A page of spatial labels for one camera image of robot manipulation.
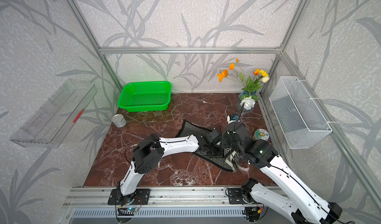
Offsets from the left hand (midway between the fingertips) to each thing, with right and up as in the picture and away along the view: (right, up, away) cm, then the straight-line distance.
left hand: (225, 157), depth 83 cm
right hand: (-4, +15, -12) cm, 20 cm away
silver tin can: (-68, +19, +14) cm, 72 cm away
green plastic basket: (-60, +37, +36) cm, 79 cm away
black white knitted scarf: (-2, +2, -11) cm, 11 cm away
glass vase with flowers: (+15, +35, +5) cm, 39 cm away
